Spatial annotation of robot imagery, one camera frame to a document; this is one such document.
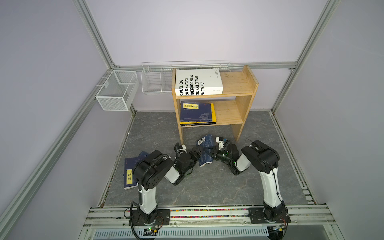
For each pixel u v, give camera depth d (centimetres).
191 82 68
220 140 92
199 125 85
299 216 75
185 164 74
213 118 85
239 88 73
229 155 78
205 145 94
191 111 87
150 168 48
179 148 85
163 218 73
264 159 56
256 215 74
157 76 99
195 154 83
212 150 88
